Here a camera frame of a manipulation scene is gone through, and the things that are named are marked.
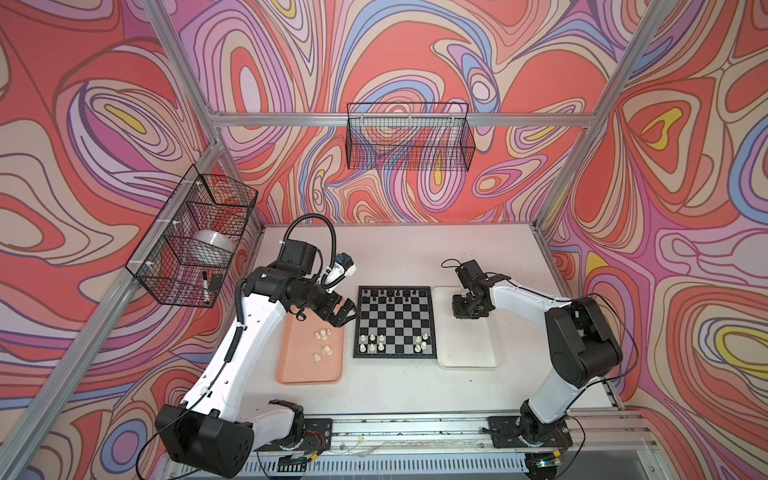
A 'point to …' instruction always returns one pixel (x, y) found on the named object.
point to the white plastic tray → (466, 343)
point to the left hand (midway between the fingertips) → (346, 300)
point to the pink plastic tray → (311, 350)
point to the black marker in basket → (205, 287)
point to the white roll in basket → (212, 247)
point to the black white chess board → (394, 322)
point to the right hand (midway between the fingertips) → (464, 317)
